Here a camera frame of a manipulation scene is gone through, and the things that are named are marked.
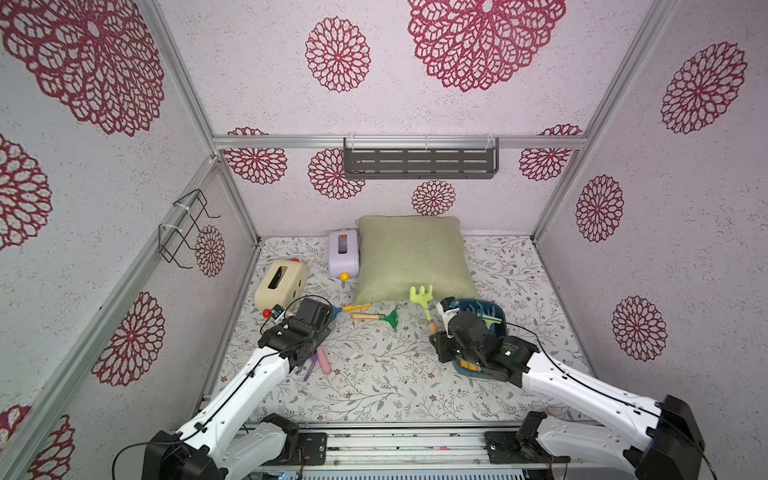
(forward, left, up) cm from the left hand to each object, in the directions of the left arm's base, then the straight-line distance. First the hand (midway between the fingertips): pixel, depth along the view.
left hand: (317, 334), depth 82 cm
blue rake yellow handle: (+10, -48, -6) cm, 50 cm away
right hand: (-2, -31, +3) cm, 31 cm away
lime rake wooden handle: (+8, -29, +5) cm, 31 cm away
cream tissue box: (+18, +14, -2) cm, 23 cm away
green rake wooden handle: (+11, -21, -11) cm, 26 cm away
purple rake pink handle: (-3, 0, -9) cm, 10 cm away
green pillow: (+29, -23, 0) cm, 37 cm away
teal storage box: (+6, -53, -6) cm, 53 cm away
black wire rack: (+14, +34, +24) cm, 43 cm away
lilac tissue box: (+31, -5, -2) cm, 31 cm away
